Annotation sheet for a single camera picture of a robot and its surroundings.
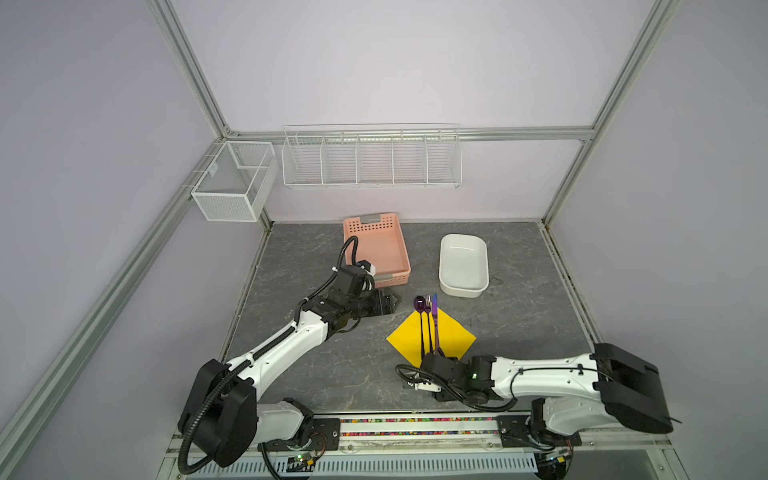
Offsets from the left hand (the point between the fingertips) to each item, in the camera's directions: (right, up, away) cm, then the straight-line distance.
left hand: (390, 304), depth 82 cm
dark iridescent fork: (+12, -4, +15) cm, 19 cm away
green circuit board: (-22, -37, -9) cm, 44 cm away
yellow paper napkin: (+5, -12, +8) cm, 15 cm away
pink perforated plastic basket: (-4, +17, +33) cm, 38 cm away
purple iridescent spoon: (+9, -3, +14) cm, 17 cm away
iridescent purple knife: (+14, -8, +12) cm, 20 cm away
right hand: (+12, -19, 0) cm, 22 cm away
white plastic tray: (+25, +9, +21) cm, 34 cm away
